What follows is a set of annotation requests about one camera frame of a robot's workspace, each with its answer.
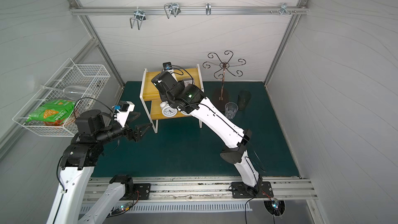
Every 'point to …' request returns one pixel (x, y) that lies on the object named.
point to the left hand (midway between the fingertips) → (144, 119)
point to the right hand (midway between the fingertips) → (169, 85)
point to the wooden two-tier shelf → (151, 99)
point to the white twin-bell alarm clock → (167, 110)
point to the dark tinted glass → (244, 98)
